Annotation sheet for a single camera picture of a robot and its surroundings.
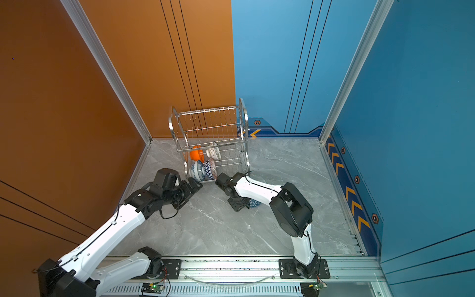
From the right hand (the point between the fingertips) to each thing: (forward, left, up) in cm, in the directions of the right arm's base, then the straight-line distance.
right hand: (241, 204), depth 89 cm
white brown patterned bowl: (+24, +14, +11) cm, 30 cm away
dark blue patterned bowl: (+1, -7, -1) cm, 7 cm away
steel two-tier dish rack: (+16, +11, +26) cm, 33 cm away
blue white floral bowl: (+12, +21, +12) cm, 27 cm away
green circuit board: (-33, +34, -3) cm, 48 cm away
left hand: (0, +17, +15) cm, 23 cm away
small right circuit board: (-32, -29, -3) cm, 44 cm away
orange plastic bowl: (+23, +23, +10) cm, 34 cm away
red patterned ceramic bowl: (+19, +15, +4) cm, 24 cm away
